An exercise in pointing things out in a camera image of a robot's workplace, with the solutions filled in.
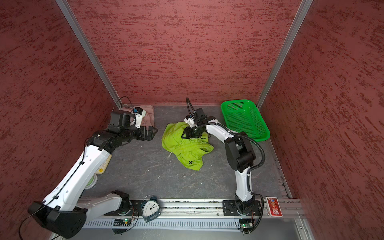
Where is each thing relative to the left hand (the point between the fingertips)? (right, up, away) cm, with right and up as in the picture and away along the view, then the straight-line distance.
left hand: (149, 132), depth 74 cm
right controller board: (+48, -45, -4) cm, 66 cm away
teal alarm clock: (+2, -37, -4) cm, 37 cm away
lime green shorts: (+20, -12, +13) cm, 27 cm away
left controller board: (-13, -44, -3) cm, 46 cm away
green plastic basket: (+61, +9, +39) cm, 73 cm away
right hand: (+17, -5, +16) cm, 24 cm away
